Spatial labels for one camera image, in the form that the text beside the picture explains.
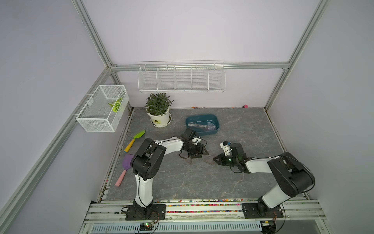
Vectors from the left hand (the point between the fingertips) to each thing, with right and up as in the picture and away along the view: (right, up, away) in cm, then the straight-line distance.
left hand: (205, 155), depth 90 cm
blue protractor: (+5, +20, +19) cm, 28 cm away
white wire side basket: (-53, +24, -22) cm, 62 cm away
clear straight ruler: (+1, +17, +19) cm, 25 cm away
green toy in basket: (-52, +31, -9) cm, 61 cm away
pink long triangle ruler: (-10, -3, +2) cm, 11 cm away
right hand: (+5, -2, +2) cm, 6 cm away
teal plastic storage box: (0, +19, +19) cm, 27 cm away
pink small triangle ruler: (+2, -3, +3) cm, 5 cm away
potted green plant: (-32, +31, +8) cm, 45 cm away
